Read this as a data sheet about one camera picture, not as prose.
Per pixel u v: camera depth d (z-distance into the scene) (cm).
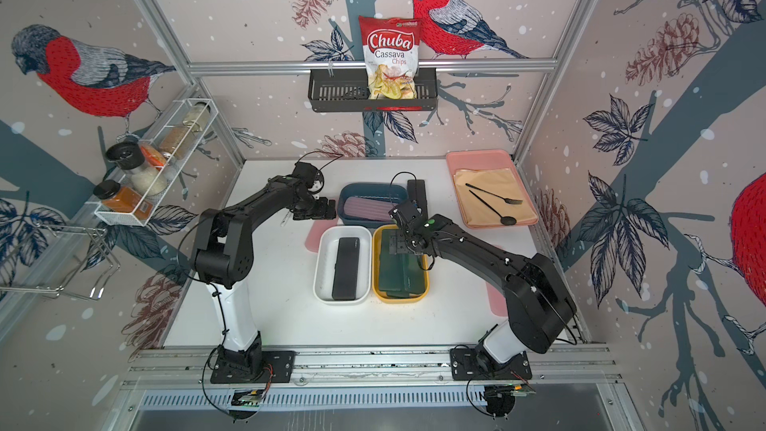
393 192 106
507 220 101
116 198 60
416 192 106
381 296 81
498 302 84
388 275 83
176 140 78
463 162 123
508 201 107
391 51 83
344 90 95
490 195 108
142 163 66
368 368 75
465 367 73
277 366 73
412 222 66
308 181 81
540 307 43
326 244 93
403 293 83
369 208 110
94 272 63
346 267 90
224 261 53
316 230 94
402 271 83
